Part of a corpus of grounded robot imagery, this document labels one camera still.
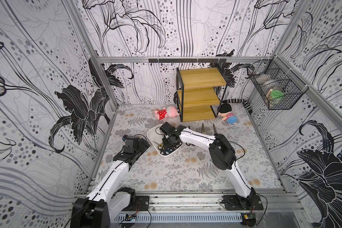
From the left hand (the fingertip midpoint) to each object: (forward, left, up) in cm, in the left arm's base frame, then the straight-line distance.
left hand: (147, 147), depth 86 cm
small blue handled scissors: (0, -12, -5) cm, 13 cm away
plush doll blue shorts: (+32, -55, -2) cm, 64 cm away
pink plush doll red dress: (+31, -13, 0) cm, 33 cm away
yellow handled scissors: (+4, -7, -5) cm, 10 cm away
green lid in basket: (+22, -74, +27) cm, 82 cm away
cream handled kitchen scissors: (+18, -37, -6) cm, 42 cm away
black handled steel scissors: (+17, -47, -6) cm, 50 cm away
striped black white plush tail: (+47, -76, -5) cm, 90 cm away
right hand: (+7, -12, -7) cm, 15 cm away
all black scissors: (-8, -25, +21) cm, 33 cm away
